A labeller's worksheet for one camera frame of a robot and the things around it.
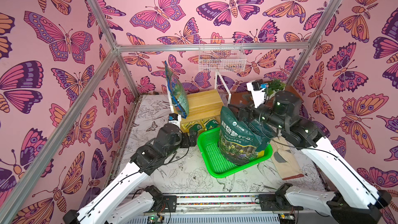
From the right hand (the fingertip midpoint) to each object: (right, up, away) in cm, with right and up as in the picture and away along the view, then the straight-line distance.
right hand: (233, 101), depth 60 cm
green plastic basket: (-6, -32, +27) cm, 42 cm away
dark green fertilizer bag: (+5, -18, +13) cm, 23 cm away
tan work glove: (+34, -32, +27) cm, 54 cm away
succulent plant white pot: (+27, +9, +23) cm, 37 cm away
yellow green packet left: (-18, -15, +35) cm, 42 cm away
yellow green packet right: (-8, -12, +34) cm, 37 cm away
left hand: (-18, -13, +10) cm, 24 cm away
